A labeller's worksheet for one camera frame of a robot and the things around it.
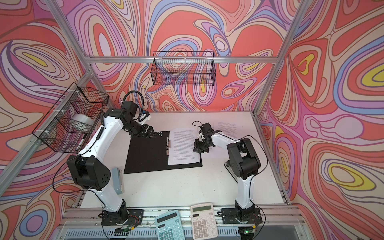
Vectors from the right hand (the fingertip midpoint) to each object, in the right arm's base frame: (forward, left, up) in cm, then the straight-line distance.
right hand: (195, 153), depth 95 cm
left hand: (+3, +25, +18) cm, 31 cm away
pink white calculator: (-38, -3, +1) cm, 38 cm away
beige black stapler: (-10, -20, 0) cm, 22 cm away
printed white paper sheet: (+8, +9, -1) cm, 12 cm away
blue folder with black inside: (+1, +31, 0) cm, 31 cm away
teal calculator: (-39, +14, +1) cm, 42 cm away
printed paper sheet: (+19, -29, -1) cm, 35 cm away
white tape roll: (+5, +56, +31) cm, 64 cm away
